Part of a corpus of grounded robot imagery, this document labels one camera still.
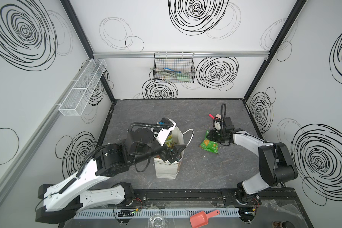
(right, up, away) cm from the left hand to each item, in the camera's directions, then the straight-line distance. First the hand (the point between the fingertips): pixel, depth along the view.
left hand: (178, 140), depth 55 cm
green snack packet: (+21, -10, +34) cm, 41 cm away
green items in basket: (+3, +33, +31) cm, 45 cm away
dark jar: (+46, -37, +4) cm, 59 cm away
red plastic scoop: (+11, -41, +13) cm, 44 cm away
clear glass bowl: (-10, -43, +14) cm, 46 cm away
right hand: (+22, -5, +37) cm, 43 cm away
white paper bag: (-5, -17, +13) cm, 22 cm away
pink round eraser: (+32, +8, +49) cm, 59 cm away
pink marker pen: (+28, +8, +53) cm, 60 cm away
